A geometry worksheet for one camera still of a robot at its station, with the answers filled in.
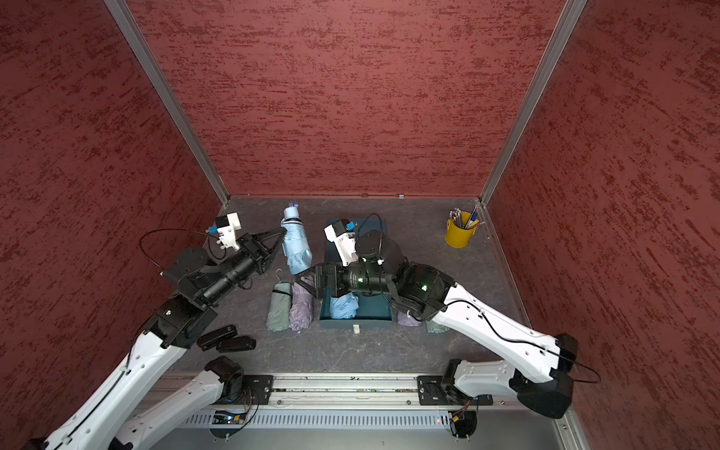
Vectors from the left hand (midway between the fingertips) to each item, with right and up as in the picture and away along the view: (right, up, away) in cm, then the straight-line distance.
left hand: (286, 236), depth 61 cm
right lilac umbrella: (+29, -27, +22) cm, 45 cm away
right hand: (+6, -10, -3) cm, 12 cm away
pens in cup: (+54, +4, +39) cm, 67 cm away
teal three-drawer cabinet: (+20, -21, +14) cm, 32 cm away
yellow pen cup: (+51, -2, +39) cm, 65 cm away
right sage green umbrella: (+39, -29, +22) cm, 53 cm away
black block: (-20, -33, +20) cm, 43 cm away
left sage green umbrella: (-9, -25, +24) cm, 36 cm away
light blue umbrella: (+12, -18, +8) cm, 24 cm away
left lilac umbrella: (-3, -23, +23) cm, 33 cm away
